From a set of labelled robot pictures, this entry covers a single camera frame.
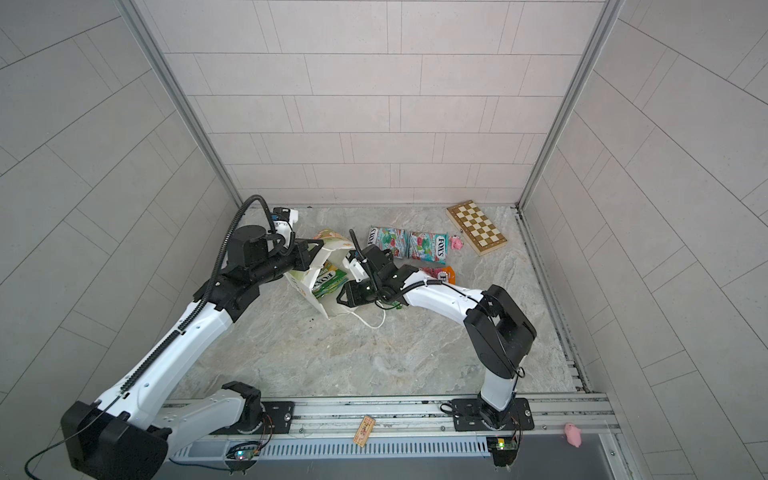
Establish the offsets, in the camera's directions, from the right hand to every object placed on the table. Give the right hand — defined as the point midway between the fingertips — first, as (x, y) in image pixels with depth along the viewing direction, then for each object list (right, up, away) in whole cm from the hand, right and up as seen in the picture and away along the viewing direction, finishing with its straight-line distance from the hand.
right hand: (341, 301), depth 80 cm
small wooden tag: (+8, -27, -11) cm, 31 cm away
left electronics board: (-18, -29, -16) cm, 38 cm away
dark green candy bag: (-5, +5, +9) cm, 11 cm away
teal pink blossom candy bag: (+14, +16, +25) cm, 33 cm away
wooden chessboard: (+43, +21, +28) cm, 56 cm away
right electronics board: (+40, -31, -12) cm, 52 cm away
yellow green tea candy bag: (+15, -3, +9) cm, 18 cm away
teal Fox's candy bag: (+27, +13, +22) cm, 37 cm away
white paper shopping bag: (-1, +14, -6) cm, 15 cm away
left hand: (-1, +17, -9) cm, 19 cm away
